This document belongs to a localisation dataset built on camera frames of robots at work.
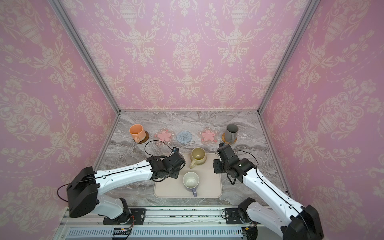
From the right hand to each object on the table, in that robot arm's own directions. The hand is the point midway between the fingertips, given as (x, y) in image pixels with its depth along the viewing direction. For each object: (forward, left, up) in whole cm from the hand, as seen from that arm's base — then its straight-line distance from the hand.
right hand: (217, 164), depth 81 cm
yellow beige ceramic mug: (+9, +10, -8) cm, 15 cm away
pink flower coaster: (+26, +2, -11) cm, 28 cm away
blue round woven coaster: (+26, +19, -10) cm, 34 cm away
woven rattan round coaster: (+23, -8, -10) cm, 26 cm away
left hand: (-1, +23, -3) cm, 23 cm away
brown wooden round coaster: (+25, +45, -8) cm, 53 cm away
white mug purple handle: (-5, +15, -9) cm, 18 cm away
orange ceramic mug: (+28, +51, -5) cm, 58 cm away
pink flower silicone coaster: (+27, +33, -10) cm, 44 cm away
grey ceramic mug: (+21, -12, 0) cm, 24 cm away
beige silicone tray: (-8, +4, -10) cm, 13 cm away
